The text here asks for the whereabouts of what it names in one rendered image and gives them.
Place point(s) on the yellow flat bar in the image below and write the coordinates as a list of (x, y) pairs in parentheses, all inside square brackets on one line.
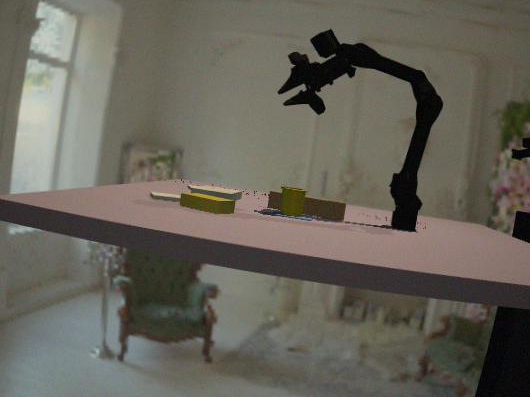
[(207, 203)]

